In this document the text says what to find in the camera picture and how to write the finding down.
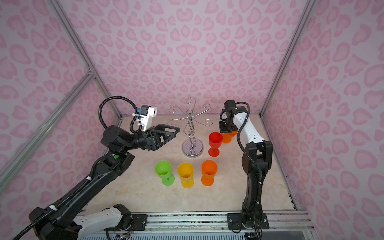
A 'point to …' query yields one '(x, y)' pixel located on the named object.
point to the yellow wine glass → (186, 173)
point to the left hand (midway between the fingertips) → (175, 134)
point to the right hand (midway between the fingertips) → (225, 129)
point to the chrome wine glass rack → (192, 147)
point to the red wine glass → (215, 139)
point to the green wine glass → (164, 170)
